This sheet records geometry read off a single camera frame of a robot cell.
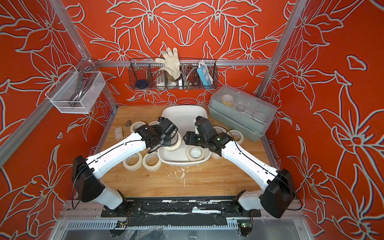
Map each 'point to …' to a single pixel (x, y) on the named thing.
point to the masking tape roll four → (136, 125)
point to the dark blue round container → (142, 84)
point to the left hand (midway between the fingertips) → (166, 138)
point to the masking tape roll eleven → (195, 153)
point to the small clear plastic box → (118, 133)
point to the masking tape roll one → (154, 123)
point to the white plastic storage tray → (183, 116)
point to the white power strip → (160, 82)
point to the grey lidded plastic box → (241, 111)
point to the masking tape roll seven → (215, 155)
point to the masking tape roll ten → (155, 168)
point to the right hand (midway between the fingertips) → (183, 138)
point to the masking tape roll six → (176, 146)
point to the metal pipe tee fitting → (128, 123)
